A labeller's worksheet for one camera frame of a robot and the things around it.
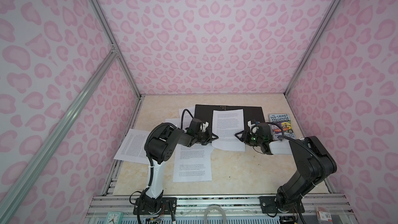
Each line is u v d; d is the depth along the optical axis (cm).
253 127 86
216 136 96
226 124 103
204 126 95
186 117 86
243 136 87
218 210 71
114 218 69
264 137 77
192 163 86
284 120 102
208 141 90
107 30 84
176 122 84
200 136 87
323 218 68
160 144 55
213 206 70
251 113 110
